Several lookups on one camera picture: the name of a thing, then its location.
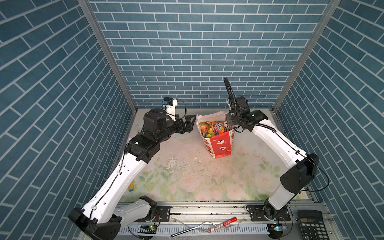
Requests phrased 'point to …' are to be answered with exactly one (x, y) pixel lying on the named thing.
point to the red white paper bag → (220, 145)
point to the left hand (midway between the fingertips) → (189, 116)
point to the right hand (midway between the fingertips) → (231, 113)
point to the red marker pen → (223, 224)
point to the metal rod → (193, 228)
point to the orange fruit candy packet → (209, 129)
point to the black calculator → (312, 224)
